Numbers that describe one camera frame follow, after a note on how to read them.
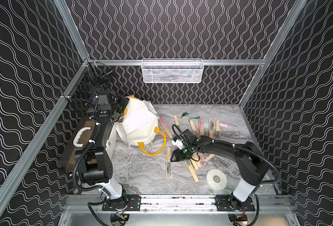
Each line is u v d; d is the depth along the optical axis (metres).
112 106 0.66
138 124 1.03
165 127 1.06
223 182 0.82
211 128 1.04
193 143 0.71
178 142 0.82
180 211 0.73
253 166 0.47
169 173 0.84
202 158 0.90
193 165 0.88
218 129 1.04
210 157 0.90
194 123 1.09
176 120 1.10
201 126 1.06
